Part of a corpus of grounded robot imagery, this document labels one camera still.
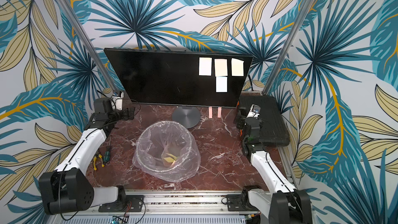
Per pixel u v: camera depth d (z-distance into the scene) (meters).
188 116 1.05
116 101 0.71
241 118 0.74
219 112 0.90
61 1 0.73
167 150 0.82
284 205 0.40
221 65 0.64
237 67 0.63
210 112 0.92
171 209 0.73
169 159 0.83
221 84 0.71
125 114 0.75
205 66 0.64
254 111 0.69
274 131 0.92
